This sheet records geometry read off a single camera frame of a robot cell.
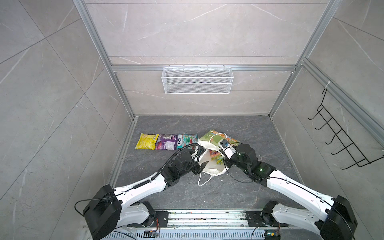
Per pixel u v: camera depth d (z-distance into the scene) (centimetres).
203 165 70
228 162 69
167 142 100
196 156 66
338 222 38
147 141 98
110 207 40
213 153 92
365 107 58
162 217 73
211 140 78
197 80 101
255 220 73
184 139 101
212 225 73
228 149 65
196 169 69
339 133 67
